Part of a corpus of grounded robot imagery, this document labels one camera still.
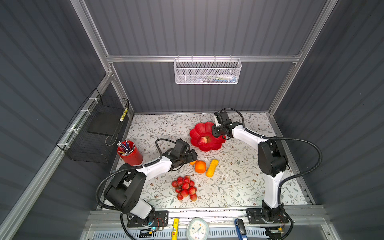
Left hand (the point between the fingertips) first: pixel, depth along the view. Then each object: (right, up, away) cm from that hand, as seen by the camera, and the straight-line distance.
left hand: (193, 156), depth 90 cm
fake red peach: (+7, +9, +9) cm, 14 cm away
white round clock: (+3, -30, -21) cm, 37 cm away
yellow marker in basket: (-38, +25, -9) cm, 46 cm away
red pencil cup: (-36, +5, -10) cm, 38 cm away
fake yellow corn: (+10, -8, -4) cm, 14 cm away
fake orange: (+4, -5, -4) cm, 8 cm away
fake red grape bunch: (-4, -13, -14) cm, 20 cm away
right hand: (+15, +16, +9) cm, 24 cm away
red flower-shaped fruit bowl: (+6, +12, +13) cm, 18 cm away
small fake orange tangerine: (0, -3, -3) cm, 4 cm away
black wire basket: (-50, +15, -18) cm, 55 cm away
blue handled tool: (+22, -28, -22) cm, 43 cm away
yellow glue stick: (-8, -30, -21) cm, 37 cm away
